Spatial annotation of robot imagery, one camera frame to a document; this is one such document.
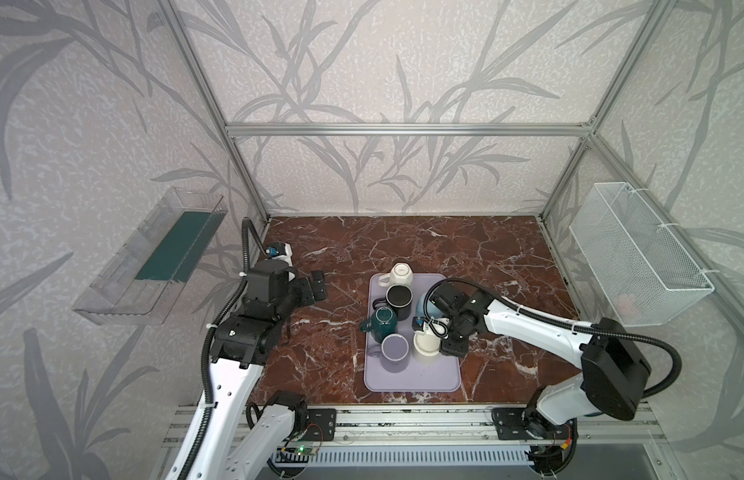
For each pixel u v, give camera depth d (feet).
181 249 2.13
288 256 2.00
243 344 1.42
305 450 2.31
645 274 1.99
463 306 2.02
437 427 2.48
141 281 2.08
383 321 2.63
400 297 2.85
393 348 2.58
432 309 2.36
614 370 1.40
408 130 5.60
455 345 2.38
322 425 2.39
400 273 2.99
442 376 2.73
